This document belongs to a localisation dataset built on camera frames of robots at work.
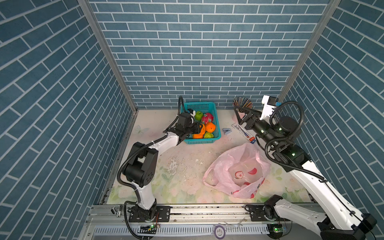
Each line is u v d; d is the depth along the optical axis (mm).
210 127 990
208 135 978
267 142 495
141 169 482
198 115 1089
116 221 710
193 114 849
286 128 433
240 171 883
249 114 517
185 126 735
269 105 516
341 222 376
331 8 709
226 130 1083
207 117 1048
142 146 492
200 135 981
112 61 909
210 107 1146
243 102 1081
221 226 707
